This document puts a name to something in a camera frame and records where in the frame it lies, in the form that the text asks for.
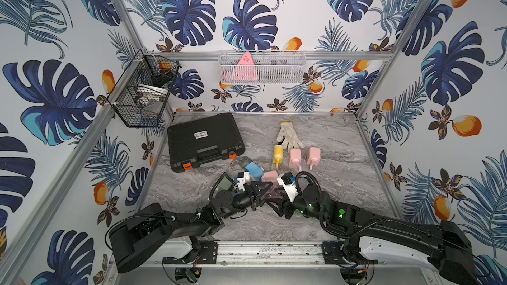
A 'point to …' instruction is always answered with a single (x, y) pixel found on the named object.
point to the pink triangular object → (245, 70)
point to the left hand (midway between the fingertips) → (273, 185)
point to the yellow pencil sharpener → (278, 155)
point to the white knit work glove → (288, 132)
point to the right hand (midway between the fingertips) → (270, 194)
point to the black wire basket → (140, 99)
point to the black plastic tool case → (213, 138)
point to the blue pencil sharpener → (255, 170)
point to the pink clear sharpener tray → (274, 193)
